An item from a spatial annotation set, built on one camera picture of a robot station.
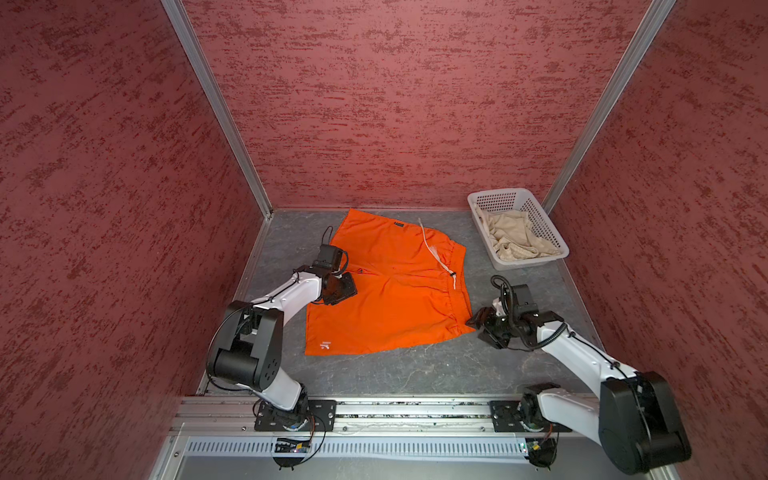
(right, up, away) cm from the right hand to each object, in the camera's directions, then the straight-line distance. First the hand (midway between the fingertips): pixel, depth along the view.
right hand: (469, 332), depth 85 cm
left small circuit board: (-48, -24, -13) cm, 55 cm away
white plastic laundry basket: (+26, +44, +33) cm, 60 cm away
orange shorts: (-16, +12, +13) cm, 24 cm away
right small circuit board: (+12, -24, -14) cm, 30 cm away
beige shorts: (+23, +28, +25) cm, 44 cm away
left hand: (-35, +9, +7) cm, 37 cm away
